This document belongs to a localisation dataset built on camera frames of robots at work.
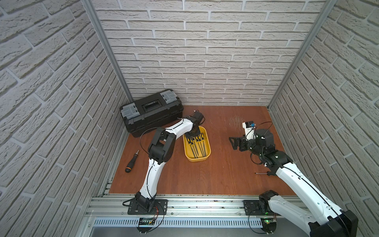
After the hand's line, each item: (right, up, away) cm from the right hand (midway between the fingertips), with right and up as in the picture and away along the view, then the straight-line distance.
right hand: (238, 136), depth 78 cm
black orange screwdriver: (-62, -17, +9) cm, 65 cm away
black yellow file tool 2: (-22, -5, +20) cm, 30 cm away
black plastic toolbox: (-51, +14, +16) cm, 55 cm away
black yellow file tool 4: (-18, -4, +22) cm, 29 cm away
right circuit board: (+13, -43, -8) cm, 45 cm away
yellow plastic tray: (-21, -10, +17) cm, 29 cm away
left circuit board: (-48, -43, -7) cm, 65 cm away
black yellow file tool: (-28, -6, +19) cm, 34 cm away
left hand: (-22, 0, +23) cm, 32 cm away
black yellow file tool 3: (-20, -5, +21) cm, 30 cm away
